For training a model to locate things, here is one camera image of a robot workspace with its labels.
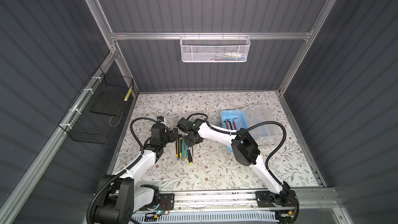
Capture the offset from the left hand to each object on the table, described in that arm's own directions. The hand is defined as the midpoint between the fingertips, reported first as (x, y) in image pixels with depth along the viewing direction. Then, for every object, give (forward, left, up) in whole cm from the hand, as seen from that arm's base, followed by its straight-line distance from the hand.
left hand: (169, 130), depth 89 cm
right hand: (-4, -12, -10) cm, 16 cm away
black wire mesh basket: (0, +32, +18) cm, 37 cm away
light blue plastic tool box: (+10, -42, -7) cm, 43 cm away
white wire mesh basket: (+67, -33, +13) cm, 76 cm away
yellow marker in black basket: (+12, +20, +19) cm, 30 cm away
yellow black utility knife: (-6, -5, -8) cm, 11 cm away
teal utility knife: (-7, -8, -8) cm, 14 cm away
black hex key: (+8, -38, -8) cm, 40 cm away
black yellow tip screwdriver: (-14, -11, -8) cm, 19 cm away
